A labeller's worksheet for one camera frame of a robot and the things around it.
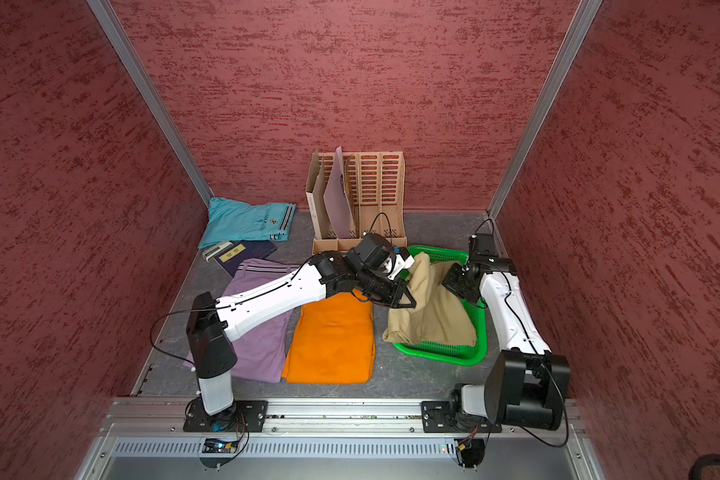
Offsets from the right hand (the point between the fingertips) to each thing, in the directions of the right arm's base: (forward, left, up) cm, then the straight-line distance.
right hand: (446, 289), depth 84 cm
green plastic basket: (-15, 0, -9) cm, 17 cm away
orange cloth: (-11, +33, -9) cm, 36 cm away
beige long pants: (-6, +2, -5) cm, 8 cm away
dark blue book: (+24, +69, -11) cm, 74 cm away
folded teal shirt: (+37, +75, -9) cm, 84 cm away
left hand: (-10, +13, +9) cm, 19 cm away
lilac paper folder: (+35, +33, +3) cm, 49 cm away
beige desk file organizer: (+47, +19, 0) cm, 51 cm away
